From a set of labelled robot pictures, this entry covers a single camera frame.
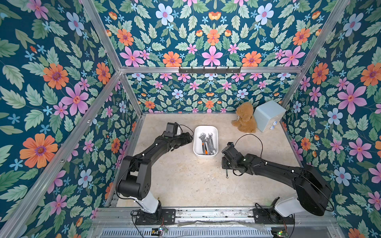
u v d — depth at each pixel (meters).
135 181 0.46
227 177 0.87
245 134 0.77
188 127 0.84
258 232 0.70
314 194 0.43
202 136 1.04
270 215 0.65
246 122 1.02
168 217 0.73
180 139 0.81
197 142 1.02
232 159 0.66
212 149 0.97
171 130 0.73
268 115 0.99
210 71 0.93
